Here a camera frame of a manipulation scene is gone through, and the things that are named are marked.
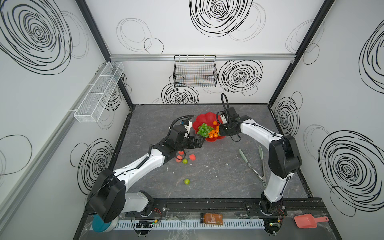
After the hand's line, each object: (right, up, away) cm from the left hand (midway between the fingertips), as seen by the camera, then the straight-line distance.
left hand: (200, 138), depth 80 cm
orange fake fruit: (+8, -1, +19) cm, 21 cm away
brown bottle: (+5, -35, -12) cm, 37 cm away
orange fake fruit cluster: (+10, +2, +22) cm, 24 cm away
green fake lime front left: (-7, -24, +1) cm, 25 cm away
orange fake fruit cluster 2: (+11, 0, +19) cm, 22 cm away
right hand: (+13, +3, +13) cm, 19 cm away
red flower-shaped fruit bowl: (+7, +11, +29) cm, 32 cm away
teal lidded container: (-43, -34, -18) cm, 58 cm away
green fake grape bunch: (+3, +3, +19) cm, 19 cm away
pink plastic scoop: (+51, -38, -10) cm, 64 cm away
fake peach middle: (-10, -6, -10) cm, 15 cm away
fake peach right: (-4, -13, +9) cm, 16 cm away
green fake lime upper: (-9, -15, +9) cm, 20 cm away
